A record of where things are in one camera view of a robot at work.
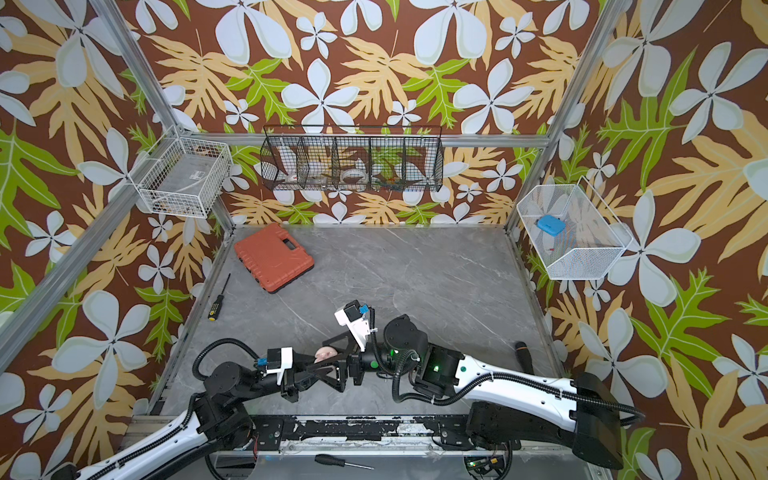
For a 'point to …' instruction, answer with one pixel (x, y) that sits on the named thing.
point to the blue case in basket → (551, 224)
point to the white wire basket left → (181, 176)
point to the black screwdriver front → (326, 459)
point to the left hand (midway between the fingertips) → (330, 360)
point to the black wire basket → (352, 157)
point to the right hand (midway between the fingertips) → (316, 361)
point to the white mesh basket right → (572, 233)
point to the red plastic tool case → (274, 258)
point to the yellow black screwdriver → (214, 310)
